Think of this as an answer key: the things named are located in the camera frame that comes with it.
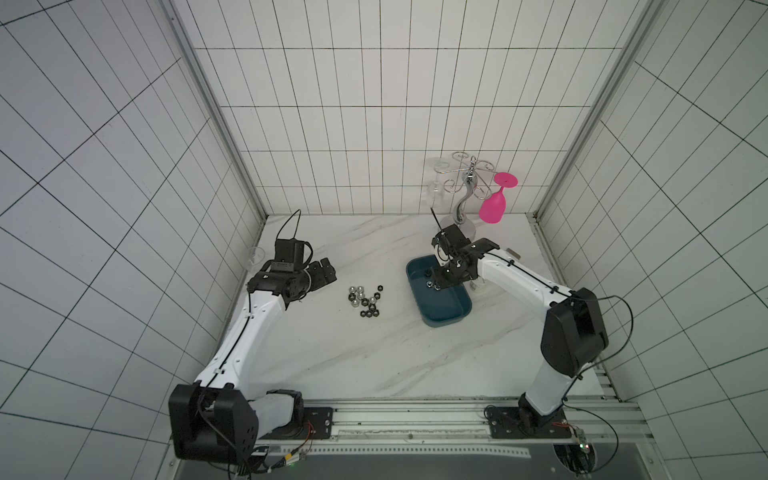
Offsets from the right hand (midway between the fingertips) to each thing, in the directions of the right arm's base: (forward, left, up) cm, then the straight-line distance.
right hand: (428, 281), depth 89 cm
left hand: (-6, +31, +6) cm, 32 cm away
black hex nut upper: (-1, +24, -10) cm, 26 cm away
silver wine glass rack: (+28, -14, +17) cm, 36 cm away
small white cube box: (+20, -33, -10) cm, 39 cm away
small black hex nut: (+2, +15, -9) cm, 18 cm away
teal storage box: (-4, -3, -9) cm, 10 cm away
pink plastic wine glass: (+25, -22, +8) cm, 34 cm away
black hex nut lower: (-7, +20, -9) cm, 23 cm away
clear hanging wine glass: (+36, -3, +2) cm, 36 cm away
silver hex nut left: (+1, +22, -9) cm, 24 cm away
